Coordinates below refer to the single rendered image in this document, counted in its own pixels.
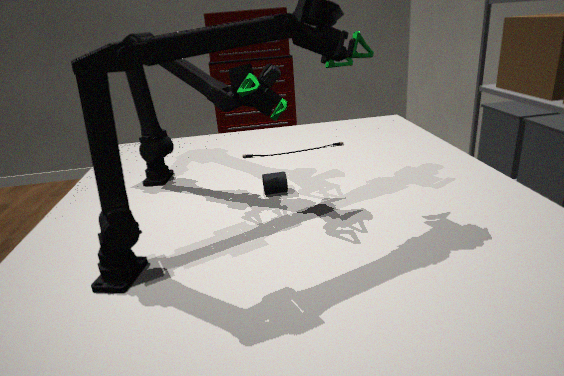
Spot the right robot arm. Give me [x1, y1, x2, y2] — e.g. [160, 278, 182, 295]
[71, 0, 344, 294]

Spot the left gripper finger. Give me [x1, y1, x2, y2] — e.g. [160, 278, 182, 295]
[237, 73, 260, 97]
[271, 98, 288, 121]

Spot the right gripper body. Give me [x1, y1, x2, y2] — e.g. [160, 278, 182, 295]
[311, 29, 356, 64]

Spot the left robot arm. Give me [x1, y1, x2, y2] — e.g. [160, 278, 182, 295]
[122, 32, 282, 186]

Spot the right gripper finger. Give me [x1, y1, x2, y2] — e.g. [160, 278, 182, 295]
[349, 31, 374, 58]
[325, 58, 353, 68]

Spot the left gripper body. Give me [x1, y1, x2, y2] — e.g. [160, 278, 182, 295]
[238, 84, 282, 116]

